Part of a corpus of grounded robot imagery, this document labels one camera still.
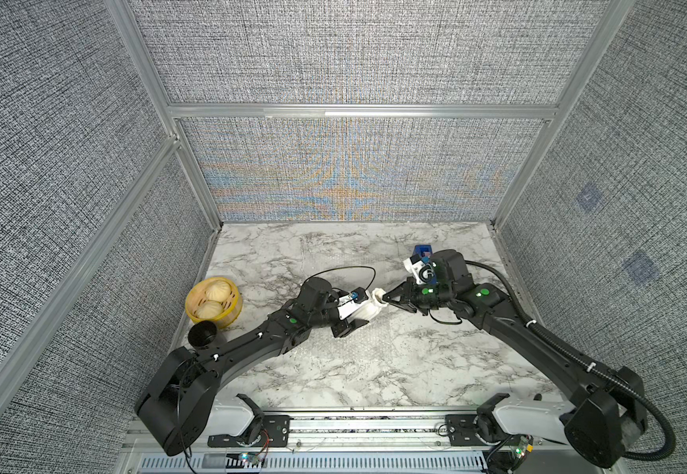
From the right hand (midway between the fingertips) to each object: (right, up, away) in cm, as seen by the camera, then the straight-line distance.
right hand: (383, 292), depth 73 cm
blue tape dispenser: (+19, +10, +32) cm, 39 cm away
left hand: (-4, -5, +7) cm, 10 cm away
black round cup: (-51, -14, +13) cm, 55 cm away
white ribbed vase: (-3, -4, 0) cm, 5 cm away
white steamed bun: (-49, -2, +19) cm, 53 cm away
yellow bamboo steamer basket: (-47, -9, +16) cm, 51 cm away
